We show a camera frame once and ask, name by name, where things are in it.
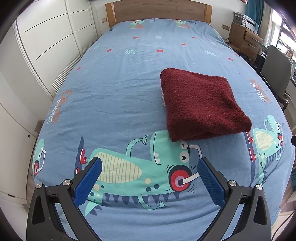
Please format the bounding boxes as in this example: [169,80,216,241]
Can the wooden headboard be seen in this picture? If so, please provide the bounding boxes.
[105,0,212,27]

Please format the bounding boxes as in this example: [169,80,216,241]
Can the grey office chair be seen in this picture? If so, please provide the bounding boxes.
[259,45,294,111]

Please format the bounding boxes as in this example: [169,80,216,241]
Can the teal curtain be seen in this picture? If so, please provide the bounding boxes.
[246,0,264,25]

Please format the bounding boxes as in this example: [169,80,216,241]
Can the wooden drawer cabinet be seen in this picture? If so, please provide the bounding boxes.
[228,22,263,62]

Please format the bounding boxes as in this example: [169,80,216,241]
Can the white wardrobe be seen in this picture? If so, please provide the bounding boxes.
[1,1,100,204]

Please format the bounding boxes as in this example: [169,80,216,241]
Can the white printer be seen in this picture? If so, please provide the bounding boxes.
[233,12,259,34]

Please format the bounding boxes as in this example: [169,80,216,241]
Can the dark red knit sweater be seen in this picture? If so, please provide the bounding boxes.
[160,68,252,142]

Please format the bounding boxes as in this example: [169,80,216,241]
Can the blue cartoon bed cover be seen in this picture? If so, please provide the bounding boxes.
[34,19,295,240]

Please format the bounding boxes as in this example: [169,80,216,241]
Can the wall socket plate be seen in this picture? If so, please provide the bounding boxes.
[221,24,230,31]

